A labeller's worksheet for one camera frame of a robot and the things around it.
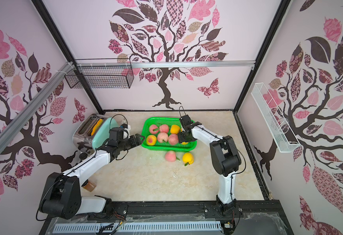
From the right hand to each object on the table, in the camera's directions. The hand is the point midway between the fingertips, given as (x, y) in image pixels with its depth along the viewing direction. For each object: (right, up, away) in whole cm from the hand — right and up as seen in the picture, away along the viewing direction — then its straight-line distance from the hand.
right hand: (184, 139), depth 96 cm
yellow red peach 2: (0, -1, -7) cm, 7 cm away
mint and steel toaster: (-56, +5, -10) cm, 57 cm away
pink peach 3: (-8, 0, -1) cm, 8 cm away
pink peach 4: (-15, +2, +1) cm, 15 cm away
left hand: (-28, 0, -9) cm, 29 cm away
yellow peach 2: (+1, -11, -9) cm, 14 cm away
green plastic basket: (-27, +12, +7) cm, 30 cm away
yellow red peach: (-22, 0, -1) cm, 22 cm away
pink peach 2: (-9, -9, -7) cm, 15 cm away
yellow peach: (-7, +7, +6) cm, 11 cm away
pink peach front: (-23, +8, +4) cm, 25 cm away
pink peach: (-14, +8, +5) cm, 17 cm away
